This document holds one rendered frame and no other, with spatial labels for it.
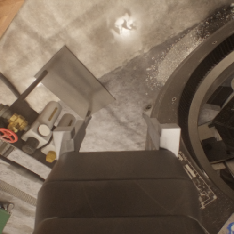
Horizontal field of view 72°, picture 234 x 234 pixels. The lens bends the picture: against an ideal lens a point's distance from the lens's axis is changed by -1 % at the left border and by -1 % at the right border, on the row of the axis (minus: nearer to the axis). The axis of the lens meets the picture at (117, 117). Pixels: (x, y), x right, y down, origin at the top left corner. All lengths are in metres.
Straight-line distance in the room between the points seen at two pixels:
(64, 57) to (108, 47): 0.25
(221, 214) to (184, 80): 0.32
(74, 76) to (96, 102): 0.21
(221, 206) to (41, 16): 0.95
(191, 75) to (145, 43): 0.44
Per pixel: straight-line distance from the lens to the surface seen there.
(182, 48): 0.92
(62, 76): 1.04
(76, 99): 1.10
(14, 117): 0.72
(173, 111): 0.41
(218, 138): 0.48
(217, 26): 0.93
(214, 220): 0.27
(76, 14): 0.90
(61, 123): 0.82
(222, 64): 0.58
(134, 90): 1.00
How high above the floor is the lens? 0.85
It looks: 48 degrees down
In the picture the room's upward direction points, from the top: 171 degrees counter-clockwise
